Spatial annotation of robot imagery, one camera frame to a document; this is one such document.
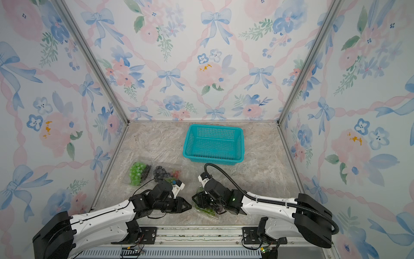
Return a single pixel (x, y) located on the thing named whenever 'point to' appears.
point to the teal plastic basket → (214, 144)
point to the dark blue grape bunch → (160, 174)
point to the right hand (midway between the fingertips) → (189, 193)
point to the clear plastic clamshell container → (145, 175)
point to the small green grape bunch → (207, 210)
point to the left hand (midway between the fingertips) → (192, 207)
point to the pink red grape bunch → (176, 175)
